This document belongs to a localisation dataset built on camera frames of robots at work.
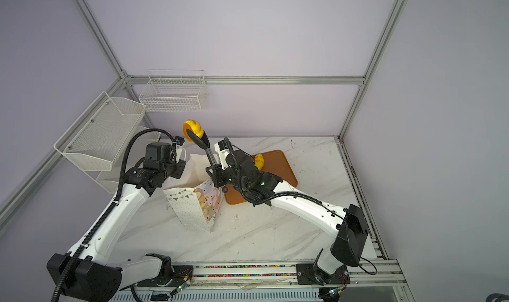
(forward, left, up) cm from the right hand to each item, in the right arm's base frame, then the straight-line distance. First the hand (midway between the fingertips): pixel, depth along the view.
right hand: (206, 168), depth 68 cm
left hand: (+7, +16, -6) cm, 18 cm away
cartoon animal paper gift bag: (-8, +4, -7) cm, 11 cm away
